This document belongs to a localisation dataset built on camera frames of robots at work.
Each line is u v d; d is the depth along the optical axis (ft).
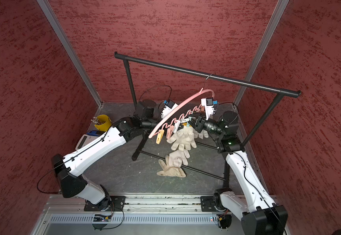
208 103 1.86
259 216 1.19
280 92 1.36
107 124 3.11
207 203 2.44
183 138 2.32
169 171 2.73
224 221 2.33
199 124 1.87
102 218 2.34
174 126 1.83
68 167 1.35
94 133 3.13
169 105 1.90
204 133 2.62
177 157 2.87
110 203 2.39
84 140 3.11
